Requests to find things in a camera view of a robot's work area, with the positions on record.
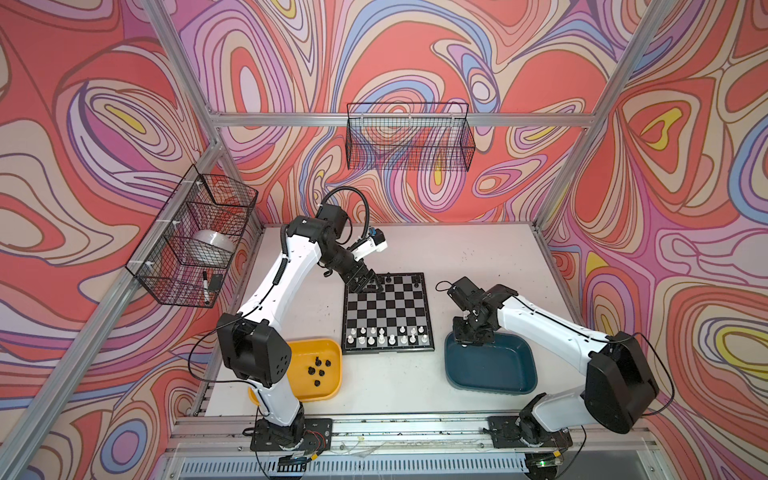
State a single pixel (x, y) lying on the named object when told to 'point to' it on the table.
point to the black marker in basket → (206, 291)
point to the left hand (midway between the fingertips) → (373, 276)
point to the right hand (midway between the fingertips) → (466, 347)
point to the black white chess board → (396, 319)
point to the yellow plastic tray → (316, 370)
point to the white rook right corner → (425, 338)
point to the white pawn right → (421, 329)
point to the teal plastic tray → (506, 365)
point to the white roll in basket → (213, 243)
